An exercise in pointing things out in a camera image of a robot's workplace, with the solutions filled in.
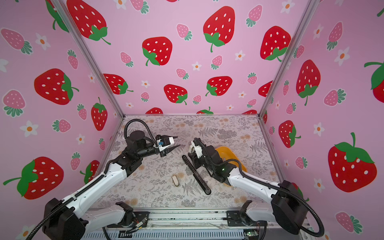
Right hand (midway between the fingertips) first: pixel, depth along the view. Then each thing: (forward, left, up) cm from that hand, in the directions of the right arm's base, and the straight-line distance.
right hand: (189, 153), depth 79 cm
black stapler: (-7, -5, -15) cm, 17 cm away
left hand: (+1, +6, +12) cm, 13 cm away
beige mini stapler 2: (-10, +7, -15) cm, 19 cm away
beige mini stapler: (0, -2, +4) cm, 5 cm away
